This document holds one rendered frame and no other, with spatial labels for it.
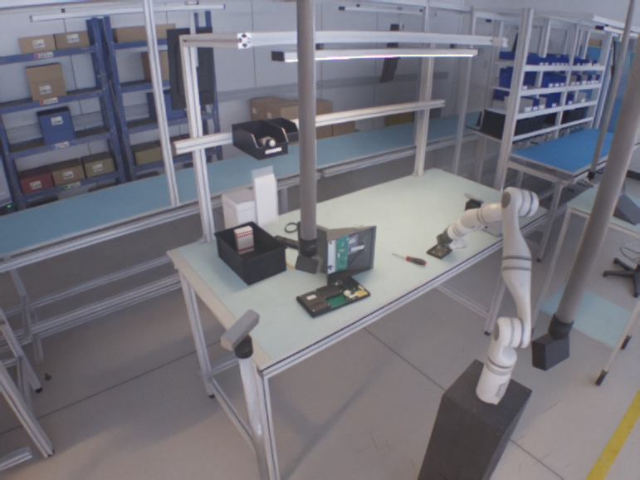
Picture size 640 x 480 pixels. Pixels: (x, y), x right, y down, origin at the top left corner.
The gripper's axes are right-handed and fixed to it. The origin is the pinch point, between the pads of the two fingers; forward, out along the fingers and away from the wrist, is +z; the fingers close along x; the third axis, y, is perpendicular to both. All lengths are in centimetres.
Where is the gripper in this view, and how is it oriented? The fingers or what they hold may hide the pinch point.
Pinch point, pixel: (439, 248)
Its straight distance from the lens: 197.9
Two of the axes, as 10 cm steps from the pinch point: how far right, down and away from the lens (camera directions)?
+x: -9.8, 1.0, -1.9
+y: -1.5, -9.5, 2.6
